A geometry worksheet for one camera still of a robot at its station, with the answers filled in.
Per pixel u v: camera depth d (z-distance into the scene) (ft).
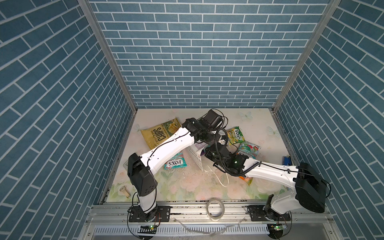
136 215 2.40
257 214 2.41
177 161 2.92
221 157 1.96
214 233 2.27
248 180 2.72
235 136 3.34
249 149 3.12
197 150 2.47
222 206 2.42
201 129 1.68
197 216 2.43
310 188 1.40
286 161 3.01
